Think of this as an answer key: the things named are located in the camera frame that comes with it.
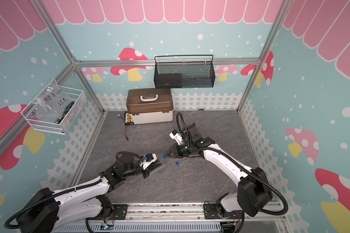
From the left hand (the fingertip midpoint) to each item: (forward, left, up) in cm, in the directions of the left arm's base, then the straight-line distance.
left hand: (159, 164), depth 79 cm
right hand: (+1, -4, +7) cm, 8 cm away
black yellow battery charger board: (+40, +30, -10) cm, 51 cm away
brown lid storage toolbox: (+38, +10, +8) cm, 40 cm away
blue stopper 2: (+6, -9, -12) cm, 16 cm away
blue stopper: (+1, -3, +7) cm, 8 cm away
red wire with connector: (+26, +28, -12) cm, 40 cm away
